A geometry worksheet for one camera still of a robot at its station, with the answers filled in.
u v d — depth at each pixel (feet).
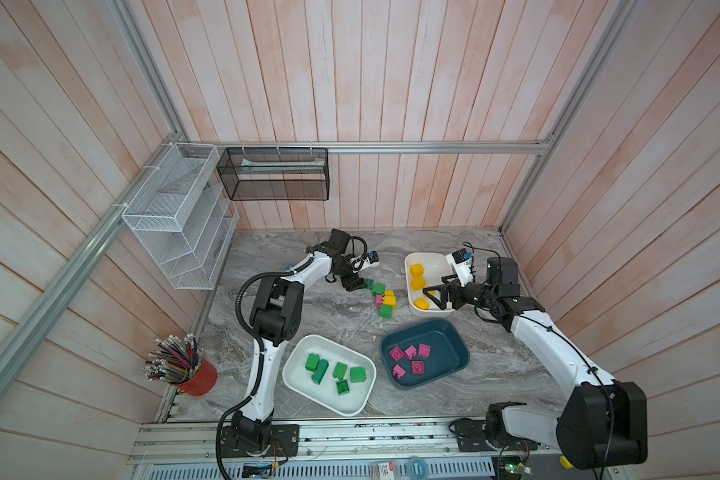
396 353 2.83
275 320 1.95
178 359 2.50
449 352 2.88
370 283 3.35
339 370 2.76
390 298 3.24
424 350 2.86
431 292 2.50
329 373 2.76
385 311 3.19
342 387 2.62
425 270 3.53
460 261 2.36
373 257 2.96
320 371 2.69
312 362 2.75
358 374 2.73
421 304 3.06
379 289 3.31
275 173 3.42
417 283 3.42
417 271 3.53
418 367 2.75
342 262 2.90
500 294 2.11
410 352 2.81
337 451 2.40
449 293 2.40
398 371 2.68
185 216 2.36
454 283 2.39
